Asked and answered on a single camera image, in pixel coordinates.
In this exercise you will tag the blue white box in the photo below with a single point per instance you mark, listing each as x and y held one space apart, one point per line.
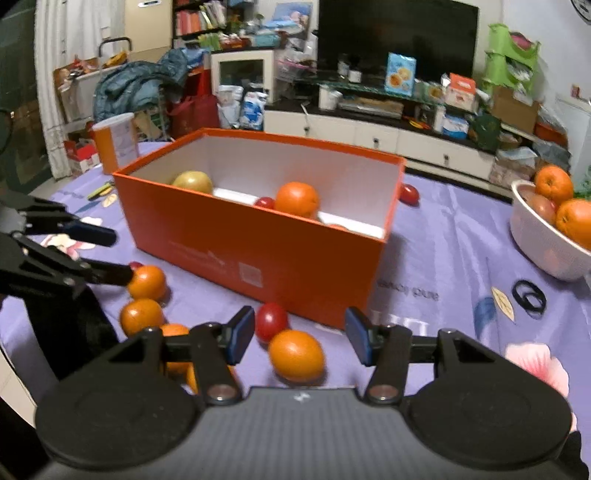
455 127

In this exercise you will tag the red tomato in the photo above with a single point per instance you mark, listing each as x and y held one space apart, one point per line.
408 194
264 202
271 321
135 265

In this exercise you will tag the black knit cloth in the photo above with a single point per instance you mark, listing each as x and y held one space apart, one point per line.
74 332

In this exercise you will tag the orange cardboard box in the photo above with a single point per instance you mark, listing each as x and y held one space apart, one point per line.
277 258

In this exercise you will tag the red white cardboard box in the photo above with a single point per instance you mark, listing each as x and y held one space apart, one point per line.
83 159

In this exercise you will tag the large yellow pear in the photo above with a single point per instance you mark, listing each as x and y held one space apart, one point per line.
193 181

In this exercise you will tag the grey plastic bag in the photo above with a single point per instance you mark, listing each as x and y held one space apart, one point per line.
517 154

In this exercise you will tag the beige standing air conditioner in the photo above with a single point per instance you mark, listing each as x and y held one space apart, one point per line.
147 23

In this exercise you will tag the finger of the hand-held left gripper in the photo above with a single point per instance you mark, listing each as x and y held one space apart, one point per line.
101 274
87 234

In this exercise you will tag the white chest freezer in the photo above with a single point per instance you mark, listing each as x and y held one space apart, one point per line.
577 134

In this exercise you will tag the black television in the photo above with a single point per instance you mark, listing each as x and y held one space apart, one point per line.
397 32

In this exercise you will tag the white television cabinet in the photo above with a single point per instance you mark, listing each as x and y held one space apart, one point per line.
369 136

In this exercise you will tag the reddish brown fruit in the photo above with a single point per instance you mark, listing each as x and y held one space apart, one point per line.
540 208

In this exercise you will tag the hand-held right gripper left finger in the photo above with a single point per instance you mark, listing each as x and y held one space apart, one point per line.
242 334

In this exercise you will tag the blue picture board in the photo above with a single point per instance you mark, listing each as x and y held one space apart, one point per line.
291 18

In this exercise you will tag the white glass-door cabinet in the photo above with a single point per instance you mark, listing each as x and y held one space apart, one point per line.
242 76

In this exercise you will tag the small orange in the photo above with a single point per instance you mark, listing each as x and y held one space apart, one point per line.
174 330
190 379
147 282
141 316
295 355

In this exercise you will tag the white plastic bowl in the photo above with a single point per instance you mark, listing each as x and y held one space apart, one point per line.
549 251

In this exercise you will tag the orange white tin can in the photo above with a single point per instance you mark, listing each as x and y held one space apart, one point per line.
115 145

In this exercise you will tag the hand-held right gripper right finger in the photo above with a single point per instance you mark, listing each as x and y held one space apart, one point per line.
358 336

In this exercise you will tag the blue padded jacket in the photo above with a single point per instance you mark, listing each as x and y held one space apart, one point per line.
134 85

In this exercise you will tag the white curtain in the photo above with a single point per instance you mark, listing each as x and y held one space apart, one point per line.
60 69

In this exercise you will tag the orange white carton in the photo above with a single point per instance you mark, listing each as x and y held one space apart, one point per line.
461 92

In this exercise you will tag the dark green bag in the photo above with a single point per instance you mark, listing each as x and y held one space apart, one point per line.
485 133

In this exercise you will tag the flat brown box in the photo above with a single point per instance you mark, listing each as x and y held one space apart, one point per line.
369 107

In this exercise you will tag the blue snack box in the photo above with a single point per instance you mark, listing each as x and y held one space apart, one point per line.
400 74

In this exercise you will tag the red shopping bag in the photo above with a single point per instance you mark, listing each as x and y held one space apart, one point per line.
194 113

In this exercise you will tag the green plastic rack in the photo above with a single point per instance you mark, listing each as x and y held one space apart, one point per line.
510 57

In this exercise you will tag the dark bookshelf with books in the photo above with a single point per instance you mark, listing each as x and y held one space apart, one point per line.
207 23

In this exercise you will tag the brown cardboard box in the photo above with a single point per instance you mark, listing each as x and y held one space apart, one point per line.
515 110

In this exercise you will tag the white blue bag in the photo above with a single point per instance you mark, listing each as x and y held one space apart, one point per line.
254 110

